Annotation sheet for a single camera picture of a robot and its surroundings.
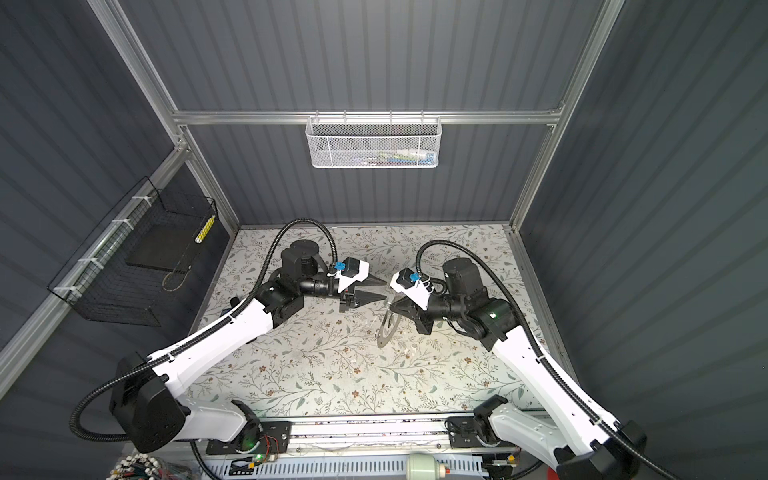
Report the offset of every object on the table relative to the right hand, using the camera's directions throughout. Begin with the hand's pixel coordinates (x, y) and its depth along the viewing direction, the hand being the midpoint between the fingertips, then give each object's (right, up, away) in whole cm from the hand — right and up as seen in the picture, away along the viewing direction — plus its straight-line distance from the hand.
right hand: (398, 306), depth 69 cm
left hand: (-3, +5, -1) cm, 6 cm away
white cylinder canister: (+5, -34, -5) cm, 34 cm away
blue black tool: (-51, -3, +25) cm, 57 cm away
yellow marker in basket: (-53, +19, +13) cm, 58 cm away
